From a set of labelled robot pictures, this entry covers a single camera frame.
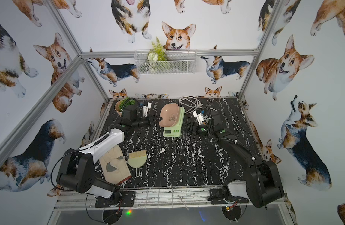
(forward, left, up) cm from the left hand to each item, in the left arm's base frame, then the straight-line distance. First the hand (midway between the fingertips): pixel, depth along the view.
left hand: (164, 116), depth 82 cm
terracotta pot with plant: (+21, +36, -12) cm, 43 cm away
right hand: (-8, -11, -1) cm, 13 cm away
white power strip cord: (+33, -20, -22) cm, 44 cm away
